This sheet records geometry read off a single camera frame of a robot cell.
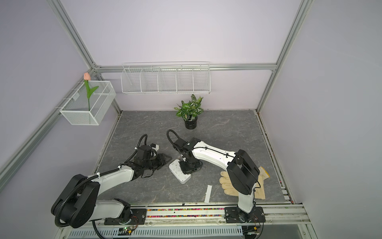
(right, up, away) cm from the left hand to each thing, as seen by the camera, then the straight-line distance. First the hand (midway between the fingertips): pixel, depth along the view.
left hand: (170, 160), depth 87 cm
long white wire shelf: (+9, +55, +18) cm, 58 cm away
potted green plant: (+11, +29, +2) cm, 31 cm away
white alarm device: (+3, -5, -2) cm, 6 cm away
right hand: (+10, -5, -4) cm, 12 cm away
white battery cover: (+22, -17, -6) cm, 28 cm away
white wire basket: (-45, +28, -14) cm, 55 cm away
